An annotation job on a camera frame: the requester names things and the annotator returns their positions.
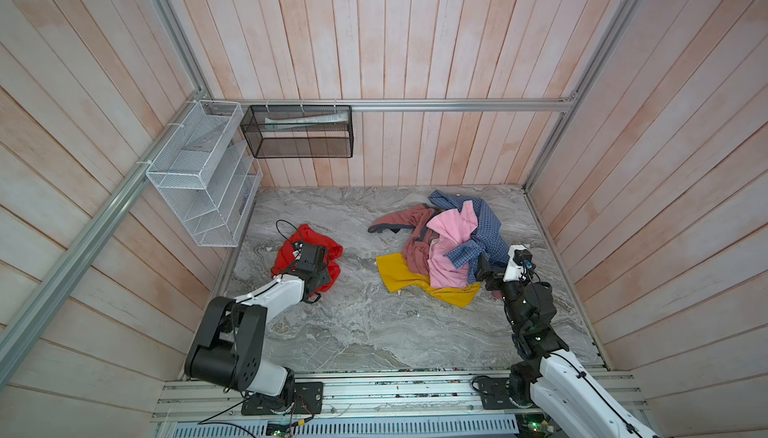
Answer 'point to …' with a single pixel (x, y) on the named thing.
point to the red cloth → (286, 258)
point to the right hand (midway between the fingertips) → (498, 251)
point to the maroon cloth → (416, 250)
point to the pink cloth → (450, 230)
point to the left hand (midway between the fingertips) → (315, 278)
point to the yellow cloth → (397, 276)
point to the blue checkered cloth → (488, 239)
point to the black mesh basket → (299, 131)
